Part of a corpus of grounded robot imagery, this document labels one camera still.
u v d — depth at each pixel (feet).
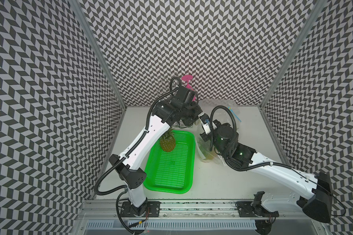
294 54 2.72
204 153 2.44
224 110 1.46
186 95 1.62
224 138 1.64
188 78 3.28
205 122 1.80
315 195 1.28
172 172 2.78
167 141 2.82
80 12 2.39
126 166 1.37
